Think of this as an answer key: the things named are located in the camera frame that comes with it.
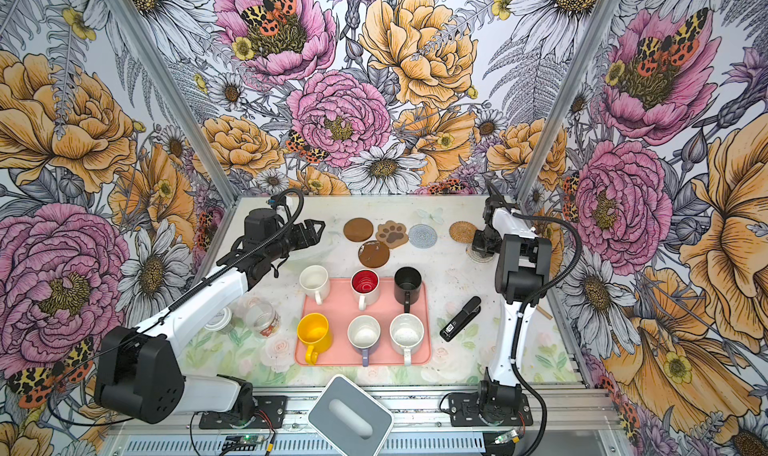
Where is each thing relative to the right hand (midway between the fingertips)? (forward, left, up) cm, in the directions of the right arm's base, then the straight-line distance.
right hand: (485, 259), depth 102 cm
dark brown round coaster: (+15, +43, 0) cm, 46 cm away
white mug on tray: (-24, +27, 0) cm, 36 cm away
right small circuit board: (-49, +6, -2) cm, 49 cm away
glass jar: (-18, +71, -2) cm, 73 cm away
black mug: (-9, +26, +3) cm, 28 cm away
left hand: (-3, +53, +19) cm, 56 cm away
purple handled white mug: (-24, +40, +1) cm, 46 cm away
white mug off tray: (-8, +55, +3) cm, 56 cm away
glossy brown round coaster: (+4, +38, -1) cm, 38 cm away
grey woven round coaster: (+11, +20, -1) cm, 23 cm away
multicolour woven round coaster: (+2, +2, -1) cm, 3 cm away
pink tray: (-24, +35, +8) cm, 43 cm away
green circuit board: (-48, +68, -2) cm, 83 cm away
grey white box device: (-44, +42, 0) cm, 61 cm away
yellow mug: (-24, +53, +1) cm, 58 cm away
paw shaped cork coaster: (+13, +31, -1) cm, 34 cm away
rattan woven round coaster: (+13, +5, -1) cm, 14 cm away
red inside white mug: (-9, +40, +2) cm, 41 cm away
